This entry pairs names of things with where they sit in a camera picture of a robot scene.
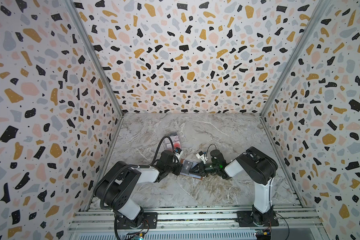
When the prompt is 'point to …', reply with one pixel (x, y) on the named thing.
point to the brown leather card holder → (194, 163)
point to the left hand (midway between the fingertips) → (185, 163)
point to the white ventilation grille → (204, 236)
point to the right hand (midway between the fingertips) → (190, 171)
